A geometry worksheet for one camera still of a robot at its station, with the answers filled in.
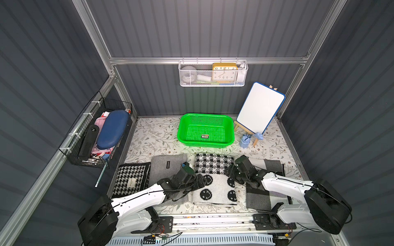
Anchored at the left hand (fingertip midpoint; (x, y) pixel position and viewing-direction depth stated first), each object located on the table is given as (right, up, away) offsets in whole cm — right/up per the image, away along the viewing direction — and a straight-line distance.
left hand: (203, 184), depth 80 cm
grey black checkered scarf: (+30, -8, 0) cm, 31 cm away
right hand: (+15, +5, +8) cm, 18 cm away
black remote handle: (-48, +23, -16) cm, 56 cm away
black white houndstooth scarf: (-40, +2, +5) cm, 40 cm away
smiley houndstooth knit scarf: (+9, -4, +1) cm, 10 cm away
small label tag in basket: (+2, +24, +28) cm, 37 cm away
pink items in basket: (-45, +19, -14) cm, 51 cm away
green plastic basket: (-2, +28, +32) cm, 43 cm away
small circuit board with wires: (-26, -24, -7) cm, 36 cm away
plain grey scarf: (-23, +7, +9) cm, 26 cm away
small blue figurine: (+27, +23, +17) cm, 39 cm away
